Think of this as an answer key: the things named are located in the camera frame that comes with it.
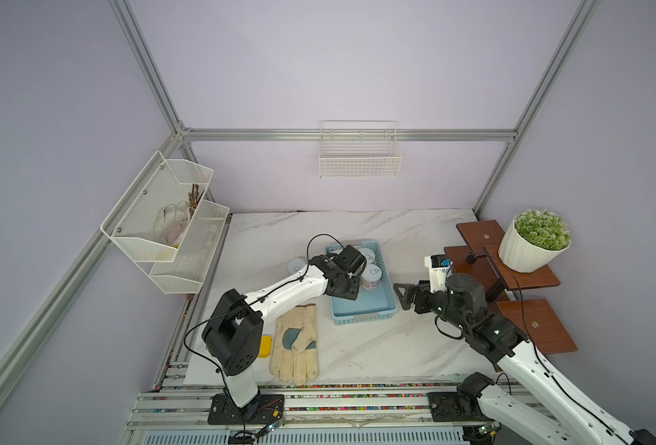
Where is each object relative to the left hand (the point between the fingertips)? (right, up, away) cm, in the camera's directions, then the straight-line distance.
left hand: (346, 291), depth 86 cm
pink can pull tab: (+9, +4, +10) cm, 14 cm away
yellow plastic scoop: (-25, -18, -1) cm, 31 cm away
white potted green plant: (+46, +17, -18) cm, 52 cm away
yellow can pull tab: (+8, +10, +14) cm, 19 cm away
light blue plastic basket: (+8, -6, +9) cm, 13 cm away
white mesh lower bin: (-44, +7, -12) cm, 46 cm away
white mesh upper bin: (-57, +22, -9) cm, 61 cm away
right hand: (+17, +3, -10) cm, 20 cm away
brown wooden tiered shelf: (+52, -6, -11) cm, 53 cm away
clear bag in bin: (-50, +22, -9) cm, 55 cm away
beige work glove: (-16, -18, -4) cm, 25 cm away
